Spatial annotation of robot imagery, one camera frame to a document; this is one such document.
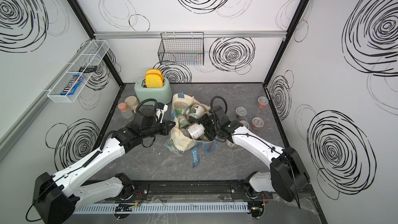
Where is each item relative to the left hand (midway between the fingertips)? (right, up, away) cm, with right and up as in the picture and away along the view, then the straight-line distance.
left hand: (175, 124), depth 76 cm
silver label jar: (+10, -3, +1) cm, 11 cm away
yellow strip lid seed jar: (+38, +4, +21) cm, 43 cm away
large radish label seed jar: (+29, -13, +9) cm, 33 cm away
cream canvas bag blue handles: (+3, +6, +13) cm, 15 cm away
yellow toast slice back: (-17, +30, +20) cm, 40 cm away
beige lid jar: (-33, +10, +25) cm, 43 cm away
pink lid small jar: (-35, +4, +20) cm, 40 cm away
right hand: (+11, -1, +5) cm, 12 cm away
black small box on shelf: (-45, +28, +2) cm, 53 cm away
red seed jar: (+46, -2, +16) cm, 49 cm away
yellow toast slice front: (-16, +24, +18) cm, 35 cm away
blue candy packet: (-45, +16, -8) cm, 49 cm away
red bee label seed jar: (+54, +11, +26) cm, 61 cm away
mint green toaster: (-14, +15, +26) cm, 33 cm away
